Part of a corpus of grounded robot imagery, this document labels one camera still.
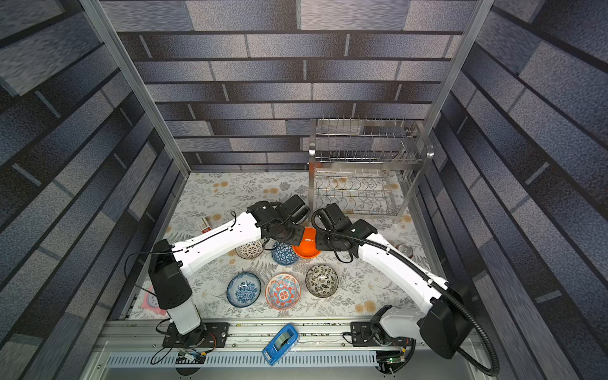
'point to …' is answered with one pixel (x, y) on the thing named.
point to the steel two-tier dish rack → (365, 167)
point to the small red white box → (204, 226)
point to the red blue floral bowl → (283, 291)
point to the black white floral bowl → (321, 281)
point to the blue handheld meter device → (280, 345)
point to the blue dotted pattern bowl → (283, 254)
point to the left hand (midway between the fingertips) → (300, 237)
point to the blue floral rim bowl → (243, 290)
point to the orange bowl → (307, 248)
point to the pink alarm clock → (150, 302)
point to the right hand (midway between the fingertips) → (318, 239)
